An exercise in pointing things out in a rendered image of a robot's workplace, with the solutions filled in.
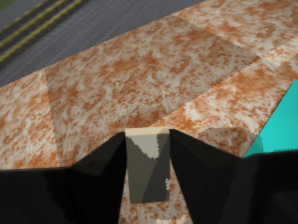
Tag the beige rectangular block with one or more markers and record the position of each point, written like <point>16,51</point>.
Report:
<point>148,164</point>

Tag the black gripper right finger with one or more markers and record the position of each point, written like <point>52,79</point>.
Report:
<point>222,188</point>

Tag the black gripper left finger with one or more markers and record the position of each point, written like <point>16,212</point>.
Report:
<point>87,192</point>

